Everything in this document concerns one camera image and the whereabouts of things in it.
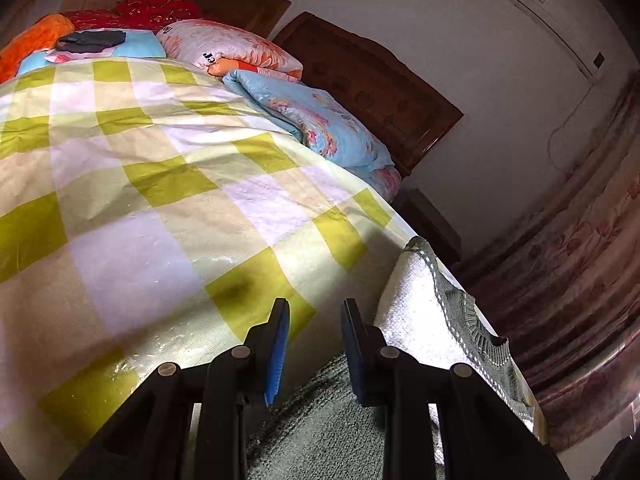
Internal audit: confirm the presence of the dark wooden headboard right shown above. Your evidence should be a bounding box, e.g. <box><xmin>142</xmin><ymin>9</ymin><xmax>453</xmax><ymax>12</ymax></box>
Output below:
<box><xmin>273</xmin><ymin>12</ymin><xmax>463</xmax><ymax>178</ymax></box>

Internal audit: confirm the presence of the pink floral folded quilt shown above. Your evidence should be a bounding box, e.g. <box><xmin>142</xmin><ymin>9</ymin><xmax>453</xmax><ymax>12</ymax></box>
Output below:
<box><xmin>156</xmin><ymin>20</ymin><xmax>304</xmax><ymax>81</ymax></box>

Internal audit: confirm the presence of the green knit sweater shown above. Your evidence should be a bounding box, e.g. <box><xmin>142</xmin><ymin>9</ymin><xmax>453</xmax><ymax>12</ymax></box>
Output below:
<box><xmin>247</xmin><ymin>237</ymin><xmax>535</xmax><ymax>479</ymax></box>

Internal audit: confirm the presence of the light blue cloth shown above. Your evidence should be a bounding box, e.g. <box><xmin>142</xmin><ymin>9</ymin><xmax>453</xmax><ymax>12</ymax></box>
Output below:
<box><xmin>17</xmin><ymin>29</ymin><xmax>166</xmax><ymax>75</ymax></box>

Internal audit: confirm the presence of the dark folded garment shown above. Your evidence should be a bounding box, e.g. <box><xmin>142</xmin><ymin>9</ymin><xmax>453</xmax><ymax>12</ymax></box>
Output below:
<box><xmin>55</xmin><ymin>30</ymin><xmax>126</xmax><ymax>53</ymax></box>

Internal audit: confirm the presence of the white air conditioner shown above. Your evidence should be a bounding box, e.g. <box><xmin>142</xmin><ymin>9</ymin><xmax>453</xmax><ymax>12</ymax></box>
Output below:
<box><xmin>512</xmin><ymin>0</ymin><xmax>606</xmax><ymax>81</ymax></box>

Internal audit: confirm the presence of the pink floral curtain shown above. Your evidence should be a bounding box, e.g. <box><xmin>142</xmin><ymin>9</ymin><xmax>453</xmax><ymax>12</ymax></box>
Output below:
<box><xmin>456</xmin><ymin>75</ymin><xmax>639</xmax><ymax>452</ymax></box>

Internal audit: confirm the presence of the yellow checkered bed sheet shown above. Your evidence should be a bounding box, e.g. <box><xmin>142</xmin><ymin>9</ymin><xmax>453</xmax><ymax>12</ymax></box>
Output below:
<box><xmin>1</xmin><ymin>58</ymin><xmax>414</xmax><ymax>479</ymax></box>

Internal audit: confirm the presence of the dark wooden headboard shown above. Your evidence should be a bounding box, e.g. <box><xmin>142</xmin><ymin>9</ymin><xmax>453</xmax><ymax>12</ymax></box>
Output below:
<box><xmin>191</xmin><ymin>0</ymin><xmax>291</xmax><ymax>38</ymax></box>
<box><xmin>273</xmin><ymin>12</ymin><xmax>463</xmax><ymax>178</ymax></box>

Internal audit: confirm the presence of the dark wooden headboard left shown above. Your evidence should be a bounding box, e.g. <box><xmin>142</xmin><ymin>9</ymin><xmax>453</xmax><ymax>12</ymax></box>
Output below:
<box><xmin>191</xmin><ymin>0</ymin><xmax>291</xmax><ymax>38</ymax></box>

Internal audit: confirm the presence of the red quilt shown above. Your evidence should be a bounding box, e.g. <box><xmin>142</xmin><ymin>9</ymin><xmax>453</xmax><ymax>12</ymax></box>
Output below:
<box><xmin>63</xmin><ymin>0</ymin><xmax>204</xmax><ymax>34</ymax></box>

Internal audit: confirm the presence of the blue floral folded quilt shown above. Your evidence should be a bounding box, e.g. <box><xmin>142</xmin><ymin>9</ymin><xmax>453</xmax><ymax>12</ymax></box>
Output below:
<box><xmin>222</xmin><ymin>70</ymin><xmax>401</xmax><ymax>202</ymax></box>

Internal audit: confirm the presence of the dark wooden nightstand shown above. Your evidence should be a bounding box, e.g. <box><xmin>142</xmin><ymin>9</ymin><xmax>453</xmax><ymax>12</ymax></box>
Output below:
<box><xmin>392</xmin><ymin>188</ymin><xmax>462</xmax><ymax>266</ymax></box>

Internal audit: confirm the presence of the wall cable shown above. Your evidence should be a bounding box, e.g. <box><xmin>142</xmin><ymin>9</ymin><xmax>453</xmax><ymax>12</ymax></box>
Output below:
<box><xmin>546</xmin><ymin>77</ymin><xmax>599</xmax><ymax>172</ymax></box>

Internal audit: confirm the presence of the orange cloth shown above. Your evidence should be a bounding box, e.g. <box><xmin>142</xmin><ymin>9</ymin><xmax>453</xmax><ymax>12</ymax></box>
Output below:
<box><xmin>0</xmin><ymin>14</ymin><xmax>75</xmax><ymax>84</ymax></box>

